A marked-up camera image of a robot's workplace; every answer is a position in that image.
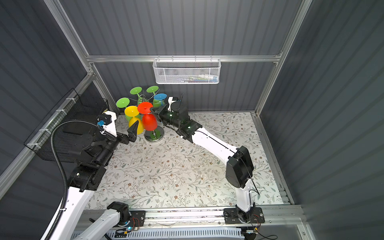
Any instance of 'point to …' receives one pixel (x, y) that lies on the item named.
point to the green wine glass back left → (136, 90)
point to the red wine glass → (149, 121)
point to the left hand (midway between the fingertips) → (125, 118)
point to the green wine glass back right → (152, 89)
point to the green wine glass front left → (123, 103)
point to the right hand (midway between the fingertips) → (148, 110)
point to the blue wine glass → (159, 100)
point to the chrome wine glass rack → (150, 135)
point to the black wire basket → (70, 109)
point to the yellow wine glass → (132, 111)
